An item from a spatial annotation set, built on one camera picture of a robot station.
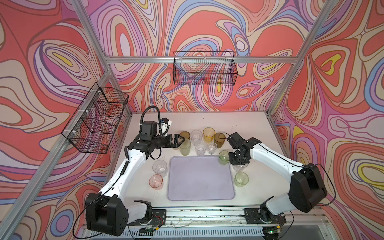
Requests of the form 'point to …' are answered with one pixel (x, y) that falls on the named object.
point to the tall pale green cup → (185, 148)
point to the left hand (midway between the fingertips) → (179, 138)
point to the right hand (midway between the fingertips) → (236, 165)
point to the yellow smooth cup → (208, 133)
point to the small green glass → (223, 157)
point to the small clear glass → (211, 147)
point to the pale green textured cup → (241, 179)
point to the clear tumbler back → (196, 137)
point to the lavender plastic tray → (199, 177)
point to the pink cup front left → (155, 181)
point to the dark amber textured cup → (185, 134)
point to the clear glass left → (160, 166)
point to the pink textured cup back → (176, 148)
